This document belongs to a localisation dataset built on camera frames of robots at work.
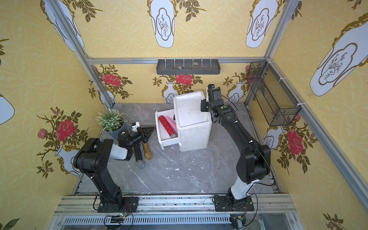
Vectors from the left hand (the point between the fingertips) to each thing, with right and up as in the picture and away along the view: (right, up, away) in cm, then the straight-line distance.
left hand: (153, 127), depth 89 cm
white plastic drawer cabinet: (+25, +1, -13) cm, 28 cm away
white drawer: (+7, -6, 0) cm, 9 cm away
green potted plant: (-25, +4, -1) cm, 25 cm away
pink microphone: (+12, +2, +5) cm, 13 cm away
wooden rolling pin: (-3, -17, 0) cm, 17 cm away
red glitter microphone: (+8, 0, +3) cm, 9 cm away
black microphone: (-7, -21, -4) cm, 22 cm away
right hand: (+29, +15, -4) cm, 33 cm away
